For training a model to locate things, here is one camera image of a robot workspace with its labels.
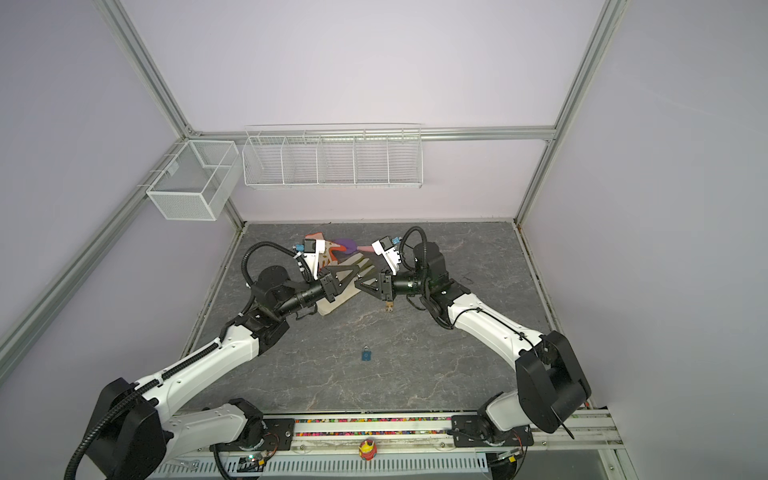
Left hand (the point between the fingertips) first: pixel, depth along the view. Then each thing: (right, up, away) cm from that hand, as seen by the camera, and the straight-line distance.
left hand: (360, 274), depth 70 cm
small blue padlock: (0, -25, +16) cm, 30 cm away
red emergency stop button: (+2, -40, -3) cm, 40 cm away
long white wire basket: (-12, +37, +28) cm, 48 cm away
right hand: (-1, -3, +1) cm, 4 cm away
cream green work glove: (-3, -3, 0) cm, 4 cm away
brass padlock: (+7, -12, +26) cm, 30 cm away
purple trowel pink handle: (-8, +7, +42) cm, 43 cm away
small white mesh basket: (-57, +29, +29) cm, 70 cm away
